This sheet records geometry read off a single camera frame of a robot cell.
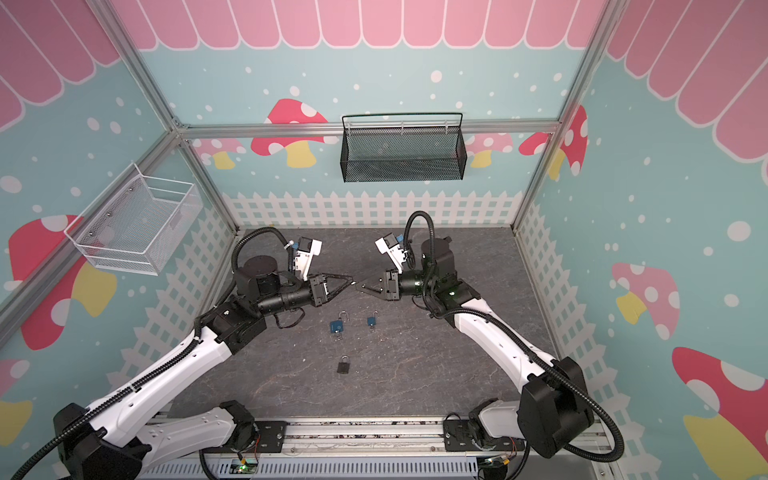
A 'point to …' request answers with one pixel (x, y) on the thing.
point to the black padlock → (343, 366)
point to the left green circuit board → (238, 466)
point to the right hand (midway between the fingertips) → (358, 288)
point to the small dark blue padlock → (371, 321)
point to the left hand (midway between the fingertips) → (352, 287)
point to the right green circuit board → (492, 465)
